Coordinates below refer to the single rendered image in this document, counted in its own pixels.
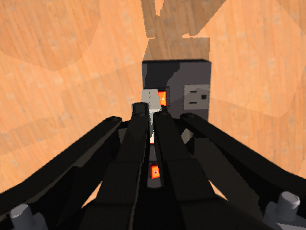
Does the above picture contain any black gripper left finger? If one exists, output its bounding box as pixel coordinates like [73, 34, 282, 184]
[0, 89, 152, 230]

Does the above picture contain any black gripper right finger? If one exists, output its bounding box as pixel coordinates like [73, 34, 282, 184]
[150, 89, 306, 230]

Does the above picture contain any black power strip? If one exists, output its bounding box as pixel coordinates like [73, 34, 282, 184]
[142, 59, 212, 188]

